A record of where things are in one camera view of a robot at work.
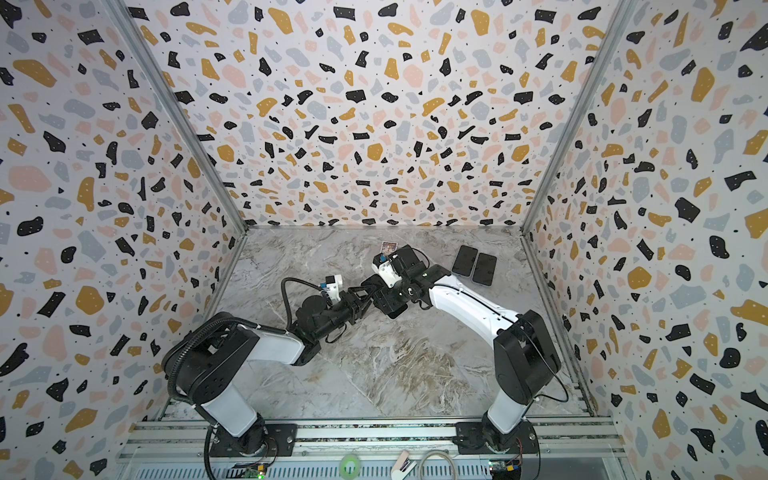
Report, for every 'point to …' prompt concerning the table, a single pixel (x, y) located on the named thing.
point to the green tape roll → (343, 466)
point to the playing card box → (388, 247)
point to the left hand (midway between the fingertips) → (378, 289)
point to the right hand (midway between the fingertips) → (380, 290)
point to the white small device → (403, 466)
